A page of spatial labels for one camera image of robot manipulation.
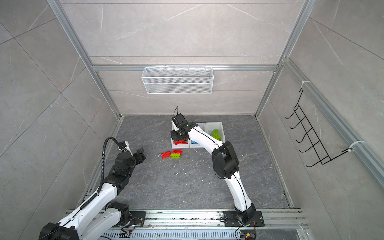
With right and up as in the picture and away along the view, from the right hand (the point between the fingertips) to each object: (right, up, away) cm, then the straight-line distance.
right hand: (174, 135), depth 95 cm
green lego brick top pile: (+1, -14, 0) cm, 14 cm away
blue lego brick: (+13, -2, -29) cm, 31 cm away
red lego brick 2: (+2, -11, +1) cm, 11 cm away
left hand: (-20, -6, -12) cm, 24 cm away
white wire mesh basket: (+2, +38, +6) cm, 39 cm away
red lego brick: (-6, -13, 0) cm, 14 cm away
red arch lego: (+4, -4, -2) cm, 6 cm away
